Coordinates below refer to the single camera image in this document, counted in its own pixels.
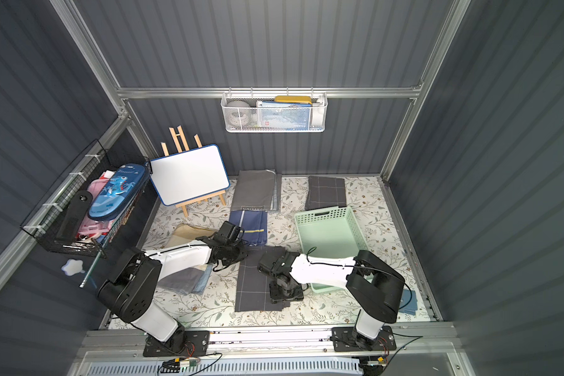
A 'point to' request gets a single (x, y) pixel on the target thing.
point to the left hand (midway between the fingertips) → (248, 254)
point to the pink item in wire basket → (94, 228)
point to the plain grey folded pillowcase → (257, 190)
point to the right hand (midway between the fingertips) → (283, 298)
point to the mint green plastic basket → (330, 233)
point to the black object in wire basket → (74, 218)
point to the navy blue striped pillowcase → (254, 223)
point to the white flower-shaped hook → (72, 267)
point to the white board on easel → (189, 175)
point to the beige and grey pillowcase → (191, 283)
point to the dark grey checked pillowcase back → (323, 192)
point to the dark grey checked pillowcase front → (252, 287)
